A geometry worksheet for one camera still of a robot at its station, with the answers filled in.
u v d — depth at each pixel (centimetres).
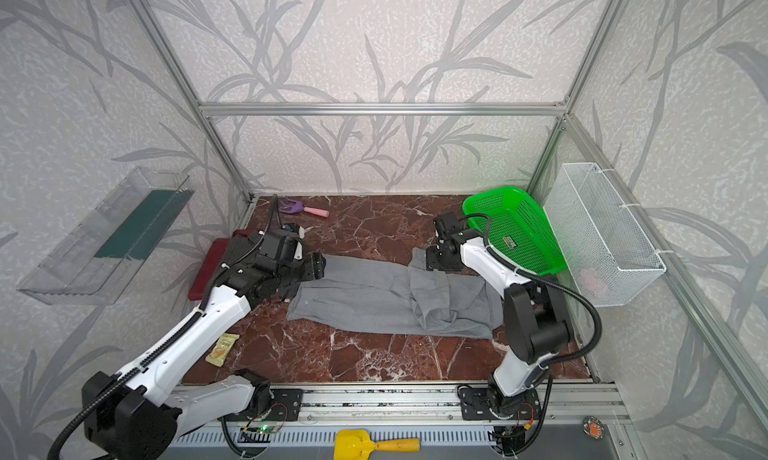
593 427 71
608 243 62
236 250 96
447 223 73
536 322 46
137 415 37
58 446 35
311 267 71
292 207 119
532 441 69
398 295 91
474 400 74
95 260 64
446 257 67
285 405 73
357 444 67
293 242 62
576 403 76
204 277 101
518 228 112
